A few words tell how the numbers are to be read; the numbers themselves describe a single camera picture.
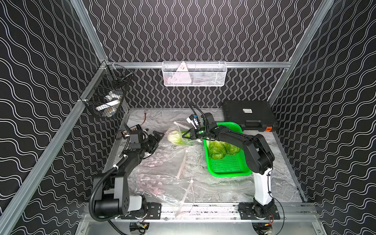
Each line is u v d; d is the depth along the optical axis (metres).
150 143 0.80
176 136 0.88
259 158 0.53
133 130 1.06
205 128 0.78
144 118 1.14
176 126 0.82
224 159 0.92
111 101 0.75
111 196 0.42
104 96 0.85
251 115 1.09
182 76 0.91
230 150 0.89
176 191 0.80
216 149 0.87
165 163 0.90
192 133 0.82
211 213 0.75
